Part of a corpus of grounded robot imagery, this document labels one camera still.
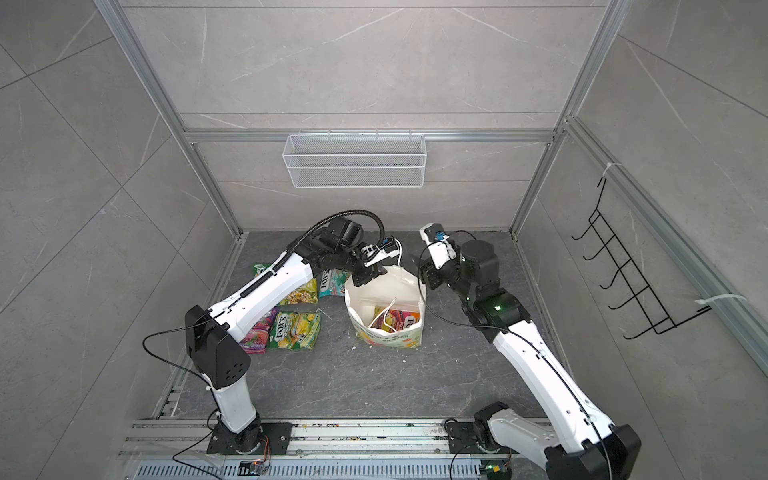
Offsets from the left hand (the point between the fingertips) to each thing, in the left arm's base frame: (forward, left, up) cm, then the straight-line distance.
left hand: (384, 262), depth 80 cm
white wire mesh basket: (+39, +8, +7) cm, 40 cm away
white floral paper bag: (-2, -2, -22) cm, 22 cm away
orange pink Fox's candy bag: (-6, -3, -22) cm, 23 cm away
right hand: (-3, -9, +10) cm, 14 cm away
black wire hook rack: (-18, -57, +7) cm, 60 cm away
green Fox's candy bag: (+16, +45, -22) cm, 52 cm away
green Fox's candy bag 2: (-9, +28, -22) cm, 36 cm away
